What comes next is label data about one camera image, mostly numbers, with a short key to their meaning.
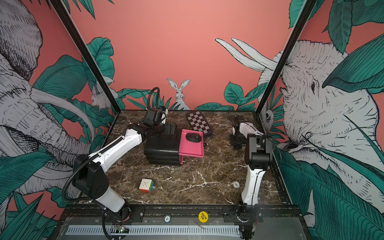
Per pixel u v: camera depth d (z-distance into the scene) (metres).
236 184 0.84
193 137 0.89
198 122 1.10
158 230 0.70
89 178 0.43
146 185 0.78
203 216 0.73
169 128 0.76
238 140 0.90
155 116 0.65
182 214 0.75
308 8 0.70
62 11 0.71
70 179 0.77
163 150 0.78
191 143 0.90
